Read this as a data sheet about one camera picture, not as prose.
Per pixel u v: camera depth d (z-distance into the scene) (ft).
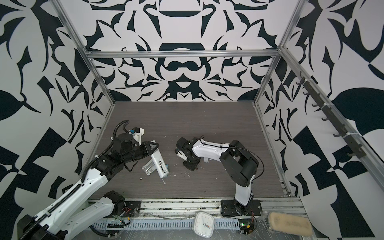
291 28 2.62
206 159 2.96
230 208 2.44
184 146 2.36
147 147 2.16
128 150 1.95
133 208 2.43
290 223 2.21
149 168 2.79
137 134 2.29
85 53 2.94
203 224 2.22
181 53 3.06
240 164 1.56
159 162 2.38
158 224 2.13
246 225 2.34
